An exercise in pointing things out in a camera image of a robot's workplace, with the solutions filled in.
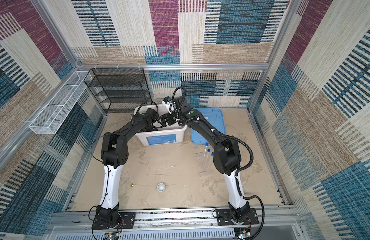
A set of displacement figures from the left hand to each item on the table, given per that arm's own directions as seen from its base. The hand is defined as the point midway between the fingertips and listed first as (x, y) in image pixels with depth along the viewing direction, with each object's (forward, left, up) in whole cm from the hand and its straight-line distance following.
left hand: (151, 133), depth 104 cm
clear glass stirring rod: (-28, -11, -4) cm, 30 cm away
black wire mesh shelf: (+28, +24, +15) cm, 40 cm away
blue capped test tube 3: (-24, -37, +12) cm, 46 cm away
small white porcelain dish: (-35, -9, -2) cm, 37 cm away
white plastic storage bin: (-7, -16, +9) cm, 20 cm away
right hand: (-2, -11, +17) cm, 21 cm away
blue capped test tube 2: (-22, -35, +13) cm, 43 cm away
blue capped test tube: (-18, -35, +12) cm, 41 cm away
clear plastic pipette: (-23, -10, -4) cm, 26 cm away
